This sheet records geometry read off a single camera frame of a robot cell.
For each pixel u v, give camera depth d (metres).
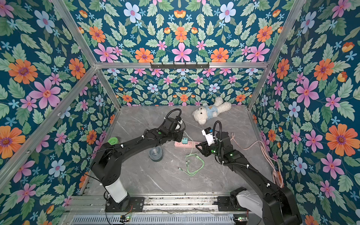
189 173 0.84
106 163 0.47
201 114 1.04
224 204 0.72
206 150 0.70
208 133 0.71
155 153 0.84
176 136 0.80
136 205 0.74
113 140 0.94
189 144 0.96
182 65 0.93
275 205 0.40
